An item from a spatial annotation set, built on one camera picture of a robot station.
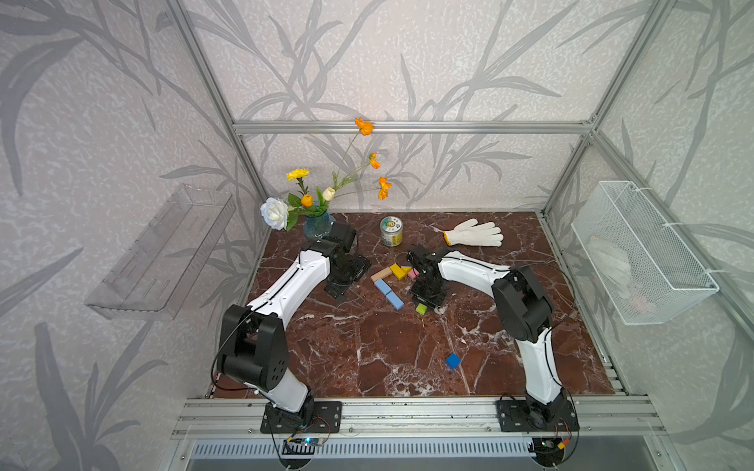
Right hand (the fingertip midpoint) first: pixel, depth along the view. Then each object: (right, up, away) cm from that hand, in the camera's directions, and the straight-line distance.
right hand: (414, 304), depth 94 cm
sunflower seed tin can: (-8, +24, +10) cm, 27 cm away
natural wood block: (-11, +9, +7) cm, 16 cm away
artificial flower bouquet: (-36, +28, -19) cm, 50 cm away
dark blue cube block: (+10, -14, -12) cm, 21 cm away
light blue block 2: (-6, +1, 0) cm, 7 cm away
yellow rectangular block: (-5, +10, +8) cm, 14 cm away
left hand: (-15, +10, -8) cm, 20 cm away
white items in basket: (+52, +15, -17) cm, 56 cm away
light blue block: (-10, +5, +3) cm, 11 cm away
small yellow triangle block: (-2, +11, +3) cm, 12 cm away
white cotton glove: (+23, +23, +19) cm, 38 cm away
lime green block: (+2, -1, -3) cm, 4 cm away
